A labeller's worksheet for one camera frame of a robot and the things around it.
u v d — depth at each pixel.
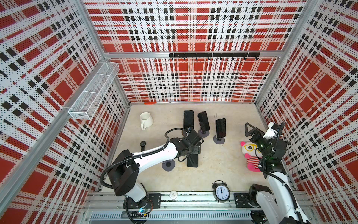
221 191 0.75
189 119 0.94
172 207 0.73
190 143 0.63
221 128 0.89
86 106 0.93
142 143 0.96
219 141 0.97
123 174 0.43
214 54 0.89
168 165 0.86
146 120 1.01
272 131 0.66
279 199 0.47
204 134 1.02
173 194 0.75
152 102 1.27
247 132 0.70
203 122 0.94
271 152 0.57
